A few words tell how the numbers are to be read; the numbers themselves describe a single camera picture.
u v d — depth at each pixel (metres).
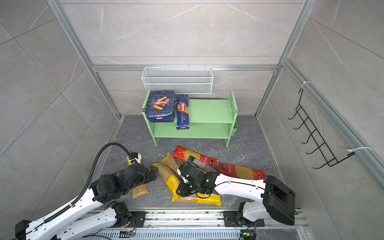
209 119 0.80
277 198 0.41
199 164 0.88
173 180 0.76
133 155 0.64
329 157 0.61
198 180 0.58
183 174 0.58
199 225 0.73
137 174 0.53
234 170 0.88
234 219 0.73
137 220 0.73
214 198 0.78
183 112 0.80
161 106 0.80
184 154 0.95
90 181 0.48
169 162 0.91
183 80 1.01
